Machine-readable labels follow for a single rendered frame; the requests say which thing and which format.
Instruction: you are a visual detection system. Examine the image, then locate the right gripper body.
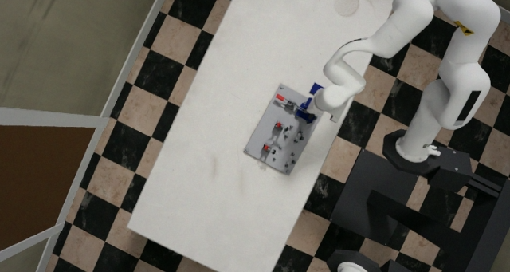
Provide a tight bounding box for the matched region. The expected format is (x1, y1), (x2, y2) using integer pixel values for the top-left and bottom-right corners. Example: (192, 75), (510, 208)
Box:
(307, 95), (325, 116)

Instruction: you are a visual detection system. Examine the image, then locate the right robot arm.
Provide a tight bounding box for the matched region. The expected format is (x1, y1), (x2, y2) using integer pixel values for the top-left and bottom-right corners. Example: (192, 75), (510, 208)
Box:
(314, 0), (500, 162)

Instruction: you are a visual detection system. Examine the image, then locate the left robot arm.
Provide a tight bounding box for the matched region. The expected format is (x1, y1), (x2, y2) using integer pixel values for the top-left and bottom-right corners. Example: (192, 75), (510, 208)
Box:
(338, 262), (366, 272)

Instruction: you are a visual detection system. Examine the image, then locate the blue rectangular plate with white stripe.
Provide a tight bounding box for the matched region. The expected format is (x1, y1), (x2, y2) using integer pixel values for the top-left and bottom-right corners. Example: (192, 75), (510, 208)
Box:
(309, 82), (324, 95)

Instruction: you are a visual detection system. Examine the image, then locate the blue block with white band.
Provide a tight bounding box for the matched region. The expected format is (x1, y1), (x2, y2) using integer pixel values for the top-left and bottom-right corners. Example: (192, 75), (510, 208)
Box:
(304, 97), (312, 107)

